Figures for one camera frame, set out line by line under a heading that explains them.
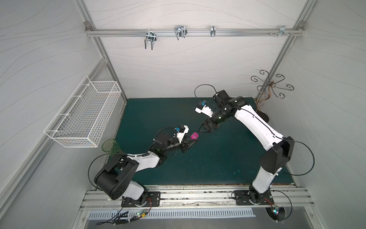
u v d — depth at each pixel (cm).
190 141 74
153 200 74
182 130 69
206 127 66
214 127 66
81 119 69
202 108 68
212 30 78
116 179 43
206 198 75
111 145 85
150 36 78
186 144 72
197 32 80
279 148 45
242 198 73
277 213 72
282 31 77
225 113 63
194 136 75
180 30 76
